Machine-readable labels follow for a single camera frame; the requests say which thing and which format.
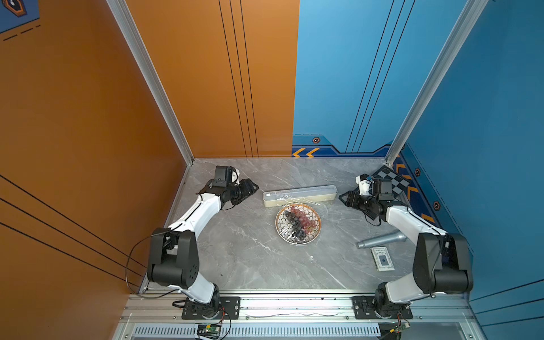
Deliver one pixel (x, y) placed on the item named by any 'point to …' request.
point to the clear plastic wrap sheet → (323, 212)
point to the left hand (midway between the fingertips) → (255, 187)
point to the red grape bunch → (305, 222)
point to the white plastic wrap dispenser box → (298, 196)
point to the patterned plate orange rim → (283, 226)
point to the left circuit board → (212, 331)
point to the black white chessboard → (399, 182)
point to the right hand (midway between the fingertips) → (344, 197)
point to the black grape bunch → (298, 232)
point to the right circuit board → (399, 328)
